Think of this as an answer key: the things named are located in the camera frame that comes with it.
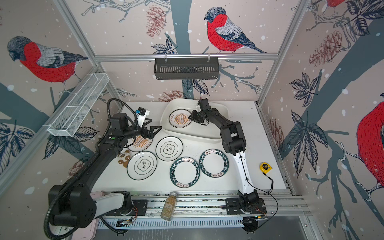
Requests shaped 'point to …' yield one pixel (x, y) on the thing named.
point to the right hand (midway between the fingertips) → (190, 118)
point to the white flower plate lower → (142, 165)
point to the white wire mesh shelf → (75, 115)
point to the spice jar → (169, 207)
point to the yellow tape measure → (265, 167)
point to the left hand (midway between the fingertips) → (154, 123)
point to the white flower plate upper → (169, 148)
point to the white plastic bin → (208, 132)
